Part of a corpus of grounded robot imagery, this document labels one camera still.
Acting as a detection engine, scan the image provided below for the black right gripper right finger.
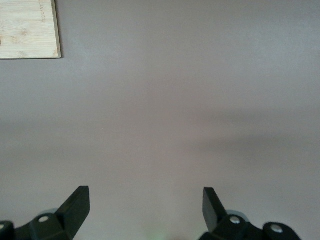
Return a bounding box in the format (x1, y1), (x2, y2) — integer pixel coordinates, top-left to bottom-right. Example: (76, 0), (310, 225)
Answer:
(198, 187), (301, 240)

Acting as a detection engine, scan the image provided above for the brown table cover mat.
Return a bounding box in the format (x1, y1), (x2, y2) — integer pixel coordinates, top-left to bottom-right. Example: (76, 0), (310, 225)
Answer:
(0, 0), (320, 240)

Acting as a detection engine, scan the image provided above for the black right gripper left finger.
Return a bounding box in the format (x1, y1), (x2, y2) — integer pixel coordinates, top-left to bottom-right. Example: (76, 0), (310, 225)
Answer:
(0, 185), (90, 240)

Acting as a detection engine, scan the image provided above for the bamboo cutting board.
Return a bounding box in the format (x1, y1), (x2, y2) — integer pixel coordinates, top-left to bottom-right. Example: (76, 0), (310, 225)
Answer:
(0, 0), (62, 60)

